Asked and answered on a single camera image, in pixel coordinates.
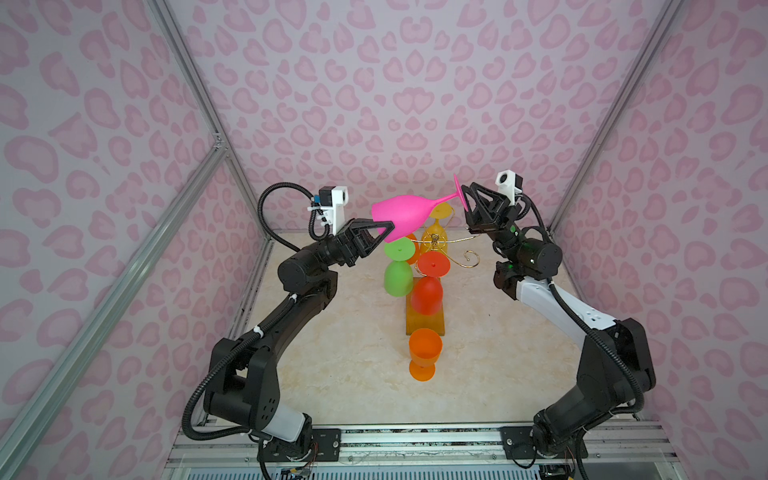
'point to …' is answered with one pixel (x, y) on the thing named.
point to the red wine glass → (427, 291)
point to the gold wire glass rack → (436, 241)
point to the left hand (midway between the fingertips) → (393, 232)
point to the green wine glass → (398, 274)
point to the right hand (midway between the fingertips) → (470, 196)
